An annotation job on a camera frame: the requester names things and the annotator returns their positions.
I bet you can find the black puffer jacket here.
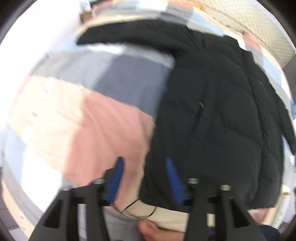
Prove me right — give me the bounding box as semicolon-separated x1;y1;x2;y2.
77;20;295;212

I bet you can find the person's bare hand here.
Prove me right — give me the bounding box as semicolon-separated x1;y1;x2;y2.
137;219;185;241

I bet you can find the checkered patchwork bed quilt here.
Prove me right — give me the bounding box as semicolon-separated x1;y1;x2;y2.
1;1;292;240

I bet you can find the cream quilted headboard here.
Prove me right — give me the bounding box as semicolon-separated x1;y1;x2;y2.
198;0;295;68

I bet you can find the thin black cable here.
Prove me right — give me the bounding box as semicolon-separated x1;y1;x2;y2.
120;198;158;219

